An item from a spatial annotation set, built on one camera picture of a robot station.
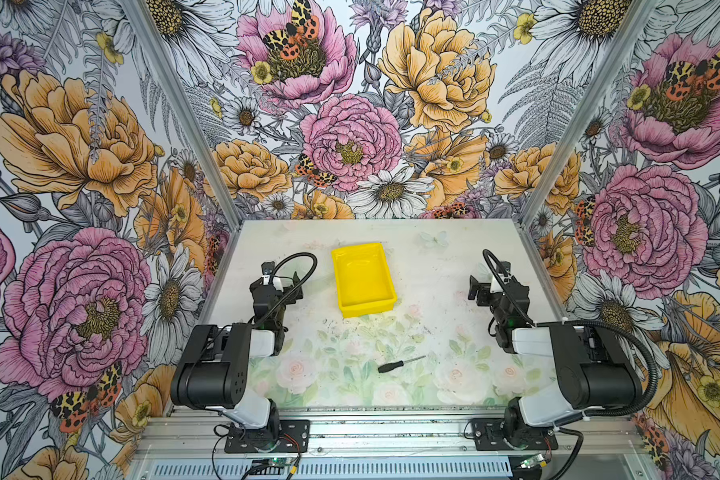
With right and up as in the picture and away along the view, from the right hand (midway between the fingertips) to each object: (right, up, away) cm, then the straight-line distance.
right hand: (486, 283), depth 94 cm
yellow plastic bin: (-38, 0, +7) cm, 39 cm away
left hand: (-63, +1, -1) cm, 63 cm away
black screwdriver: (-28, -22, -8) cm, 37 cm away
